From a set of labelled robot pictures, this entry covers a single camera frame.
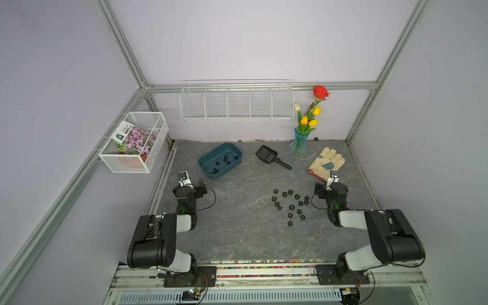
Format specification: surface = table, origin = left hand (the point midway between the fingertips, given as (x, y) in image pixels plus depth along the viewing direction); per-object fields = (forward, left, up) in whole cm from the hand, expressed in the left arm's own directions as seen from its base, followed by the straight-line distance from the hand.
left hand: (193, 181), depth 91 cm
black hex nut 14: (-11, -55, -9) cm, 57 cm away
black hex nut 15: (+21, -15, -9) cm, 28 cm away
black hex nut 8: (-11, -41, -9) cm, 43 cm away
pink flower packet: (+4, +18, +26) cm, 32 cm away
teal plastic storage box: (+20, -12, -10) cm, 25 cm away
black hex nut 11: (-15, -51, -9) cm, 54 cm away
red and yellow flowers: (+16, -56, +18) cm, 61 cm away
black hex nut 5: (-8, -52, -9) cm, 53 cm away
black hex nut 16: (+17, -10, -9) cm, 22 cm away
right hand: (-4, -67, -2) cm, 67 cm away
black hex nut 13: (-21, -45, -9) cm, 50 cm away
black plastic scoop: (+21, -41, -10) cm, 48 cm away
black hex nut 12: (-17, -46, -8) cm, 50 cm away
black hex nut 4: (-8, -40, -8) cm, 41 cm away
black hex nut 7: (-11, -53, -9) cm, 54 cm away
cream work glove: (+12, -73, -7) cm, 75 cm away
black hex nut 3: (-5, -49, -8) cm, 50 cm away
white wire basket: (-5, +23, +24) cm, 34 cm away
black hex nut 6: (-9, -56, -9) cm, 58 cm away
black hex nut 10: (-14, -47, -8) cm, 50 cm away
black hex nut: (-4, -41, -9) cm, 42 cm away
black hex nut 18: (+13, -9, -9) cm, 18 cm away
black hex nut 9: (-13, -42, -10) cm, 45 cm away
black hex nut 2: (-6, -45, -8) cm, 46 cm away
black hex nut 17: (+16, -17, -8) cm, 25 cm away
